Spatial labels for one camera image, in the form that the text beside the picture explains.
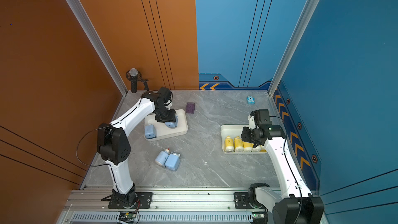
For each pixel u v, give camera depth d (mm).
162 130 970
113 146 487
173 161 792
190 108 1052
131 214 714
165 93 742
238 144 836
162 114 771
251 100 1127
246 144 845
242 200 725
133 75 970
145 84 1023
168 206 725
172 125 875
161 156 796
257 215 705
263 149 850
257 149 847
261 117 600
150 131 894
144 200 737
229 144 838
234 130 1020
